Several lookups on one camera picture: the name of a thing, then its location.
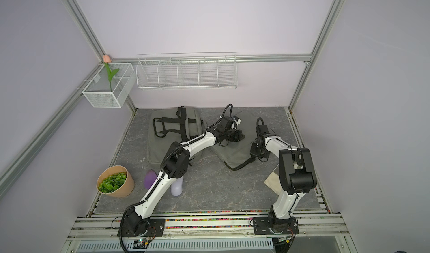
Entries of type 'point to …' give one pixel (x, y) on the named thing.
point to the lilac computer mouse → (176, 187)
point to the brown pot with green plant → (116, 182)
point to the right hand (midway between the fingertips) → (255, 152)
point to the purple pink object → (149, 178)
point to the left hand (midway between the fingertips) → (247, 138)
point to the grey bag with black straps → (166, 127)
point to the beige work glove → (273, 181)
